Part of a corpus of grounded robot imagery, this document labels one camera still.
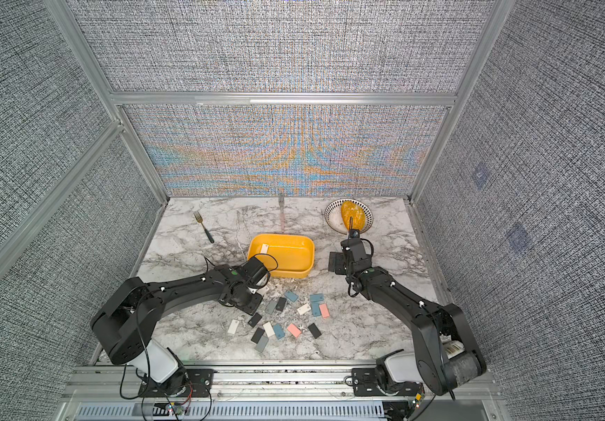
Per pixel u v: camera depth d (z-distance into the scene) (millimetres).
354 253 676
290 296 903
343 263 818
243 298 718
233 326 835
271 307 879
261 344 808
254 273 715
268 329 832
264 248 1012
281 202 1198
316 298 900
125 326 443
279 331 831
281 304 879
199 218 1130
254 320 851
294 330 836
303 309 876
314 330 836
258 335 817
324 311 870
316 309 878
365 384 728
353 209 1066
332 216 1119
